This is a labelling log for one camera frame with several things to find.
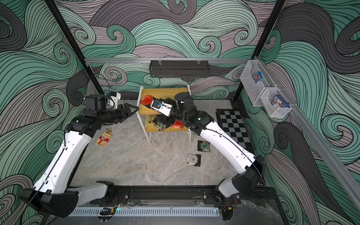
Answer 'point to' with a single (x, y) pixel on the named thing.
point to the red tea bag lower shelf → (178, 124)
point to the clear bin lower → (273, 111)
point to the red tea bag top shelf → (146, 100)
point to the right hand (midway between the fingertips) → (162, 107)
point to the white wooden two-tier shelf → (152, 115)
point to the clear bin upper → (254, 90)
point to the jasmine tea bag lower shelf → (160, 125)
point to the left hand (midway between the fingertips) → (135, 108)
